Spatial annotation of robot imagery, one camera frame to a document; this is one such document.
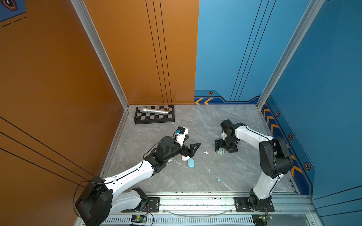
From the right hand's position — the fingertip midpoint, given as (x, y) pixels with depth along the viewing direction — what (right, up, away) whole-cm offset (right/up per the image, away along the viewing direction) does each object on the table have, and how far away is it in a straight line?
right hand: (221, 150), depth 92 cm
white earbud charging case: (-24, -4, -4) cm, 25 cm away
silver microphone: (-57, +28, +17) cm, 65 cm away
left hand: (-19, +10, -16) cm, 27 cm away
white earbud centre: (-10, -2, 0) cm, 10 cm away
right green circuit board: (+14, -30, -22) cm, 40 cm away
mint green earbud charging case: (-1, -1, -1) cm, 1 cm away
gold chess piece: (-38, +29, +18) cm, 51 cm away
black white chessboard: (-58, +21, +17) cm, 64 cm away
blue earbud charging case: (-21, -7, -6) cm, 22 cm away
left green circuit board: (-47, -31, -20) cm, 60 cm away
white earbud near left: (-34, -6, -4) cm, 35 cm away
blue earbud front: (-4, -15, -11) cm, 19 cm away
